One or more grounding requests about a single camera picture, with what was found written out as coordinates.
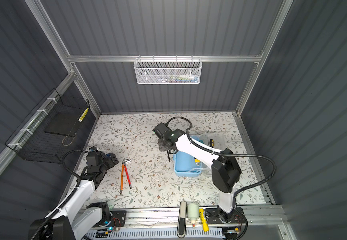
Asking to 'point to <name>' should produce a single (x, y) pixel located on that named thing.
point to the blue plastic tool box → (187, 166)
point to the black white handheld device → (182, 223)
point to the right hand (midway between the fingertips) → (166, 145)
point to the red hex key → (127, 162)
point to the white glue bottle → (193, 212)
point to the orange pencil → (122, 178)
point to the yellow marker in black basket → (83, 115)
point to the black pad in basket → (64, 123)
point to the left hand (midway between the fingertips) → (107, 159)
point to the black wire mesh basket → (44, 134)
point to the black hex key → (168, 156)
